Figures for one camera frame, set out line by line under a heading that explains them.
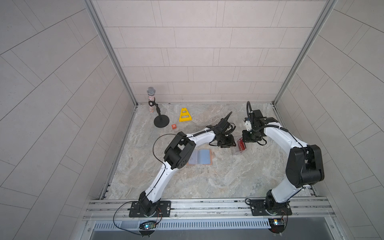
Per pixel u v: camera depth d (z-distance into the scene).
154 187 0.60
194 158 0.87
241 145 0.89
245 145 0.87
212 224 0.68
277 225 0.68
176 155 0.58
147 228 0.64
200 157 0.89
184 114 1.08
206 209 0.72
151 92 0.84
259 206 0.72
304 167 0.45
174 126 1.02
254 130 0.66
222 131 0.79
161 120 1.04
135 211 0.69
